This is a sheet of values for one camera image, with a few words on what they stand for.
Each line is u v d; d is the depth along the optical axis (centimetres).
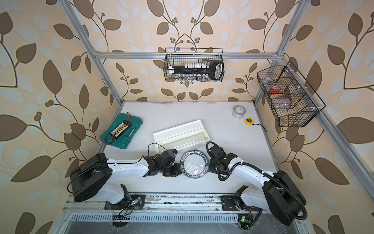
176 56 91
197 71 84
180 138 92
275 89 81
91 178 44
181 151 88
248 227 68
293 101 73
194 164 85
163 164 68
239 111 112
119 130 96
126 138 94
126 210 69
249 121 105
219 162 65
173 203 75
